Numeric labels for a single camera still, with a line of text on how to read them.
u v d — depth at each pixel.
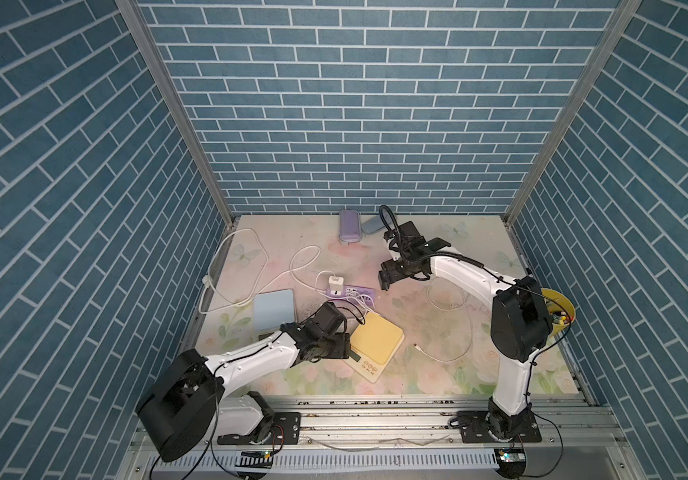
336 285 0.94
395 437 0.74
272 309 0.94
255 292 0.99
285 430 0.73
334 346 0.77
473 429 0.73
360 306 0.91
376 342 0.87
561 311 0.83
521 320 0.50
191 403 0.41
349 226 1.16
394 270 0.84
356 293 0.96
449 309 0.96
